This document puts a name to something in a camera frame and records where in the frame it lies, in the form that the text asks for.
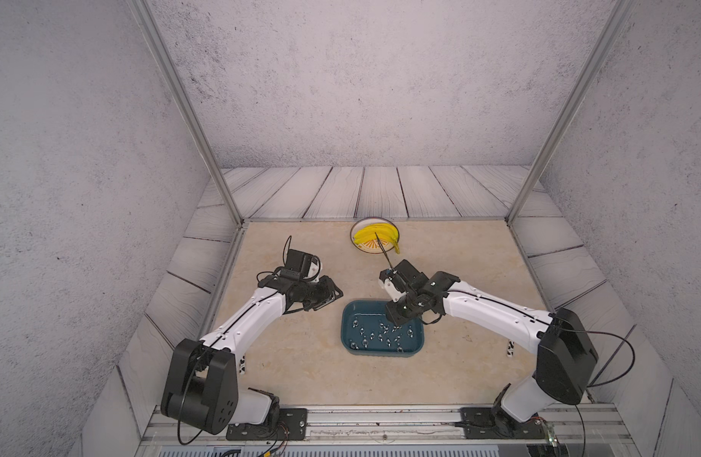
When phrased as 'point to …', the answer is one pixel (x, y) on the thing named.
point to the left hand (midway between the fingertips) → (343, 295)
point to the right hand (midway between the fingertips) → (392, 315)
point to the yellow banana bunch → (384, 231)
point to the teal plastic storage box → (367, 330)
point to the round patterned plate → (375, 246)
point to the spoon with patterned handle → (242, 366)
